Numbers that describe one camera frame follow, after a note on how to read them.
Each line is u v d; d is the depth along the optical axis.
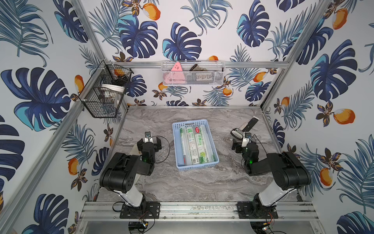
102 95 0.92
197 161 0.88
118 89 0.80
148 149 0.73
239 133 1.03
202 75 0.91
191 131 1.00
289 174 0.47
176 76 0.90
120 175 0.47
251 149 0.75
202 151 0.92
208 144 0.95
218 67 0.92
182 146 0.95
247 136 0.82
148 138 0.79
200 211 0.75
